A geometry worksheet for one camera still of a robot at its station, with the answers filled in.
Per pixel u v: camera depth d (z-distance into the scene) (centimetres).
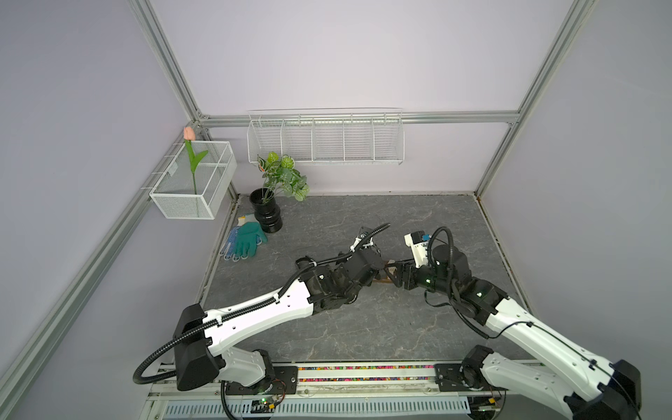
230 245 105
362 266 50
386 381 75
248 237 105
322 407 71
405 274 64
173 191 75
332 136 98
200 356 38
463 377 66
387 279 68
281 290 46
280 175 88
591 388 40
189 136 83
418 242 65
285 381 73
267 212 101
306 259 99
